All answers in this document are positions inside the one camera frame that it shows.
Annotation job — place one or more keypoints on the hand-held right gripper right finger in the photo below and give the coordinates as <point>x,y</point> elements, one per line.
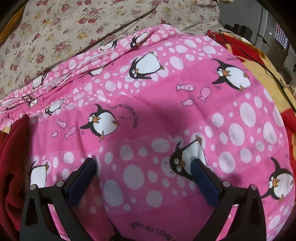
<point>204,183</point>

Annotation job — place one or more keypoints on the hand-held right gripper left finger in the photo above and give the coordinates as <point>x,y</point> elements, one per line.
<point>82,178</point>

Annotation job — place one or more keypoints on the dark red garment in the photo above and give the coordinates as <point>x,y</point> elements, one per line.
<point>12,166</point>

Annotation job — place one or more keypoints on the pink penguin print blanket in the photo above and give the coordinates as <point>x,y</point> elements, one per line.
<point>148,111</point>

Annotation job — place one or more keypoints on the red and yellow blanket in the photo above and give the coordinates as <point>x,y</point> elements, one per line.
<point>270,76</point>

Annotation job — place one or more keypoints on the floral bed sheet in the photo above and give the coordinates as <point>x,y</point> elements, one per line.
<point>69,30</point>

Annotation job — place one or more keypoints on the black boxes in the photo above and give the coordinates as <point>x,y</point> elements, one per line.
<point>238,30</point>

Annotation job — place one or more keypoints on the window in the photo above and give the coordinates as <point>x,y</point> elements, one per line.
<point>282,34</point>

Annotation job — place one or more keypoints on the orange checkered cushion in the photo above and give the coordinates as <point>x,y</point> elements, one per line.
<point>10,23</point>

